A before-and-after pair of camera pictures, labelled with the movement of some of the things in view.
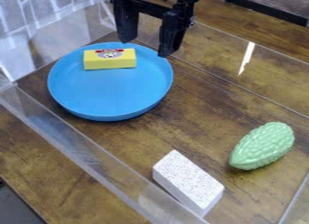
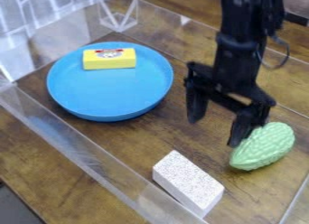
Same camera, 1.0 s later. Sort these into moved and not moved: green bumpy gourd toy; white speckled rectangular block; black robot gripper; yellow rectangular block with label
Moved: black robot gripper
Not moved: white speckled rectangular block; green bumpy gourd toy; yellow rectangular block with label
